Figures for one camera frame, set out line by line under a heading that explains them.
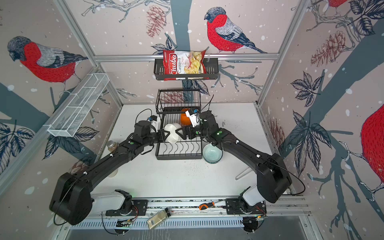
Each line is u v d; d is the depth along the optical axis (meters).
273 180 0.42
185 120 1.04
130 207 0.71
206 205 0.73
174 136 0.83
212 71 0.94
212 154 0.85
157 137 0.73
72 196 0.40
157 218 0.67
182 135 0.70
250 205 0.61
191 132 0.69
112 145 0.86
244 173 0.85
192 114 0.70
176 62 0.87
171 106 1.15
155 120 0.76
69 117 0.73
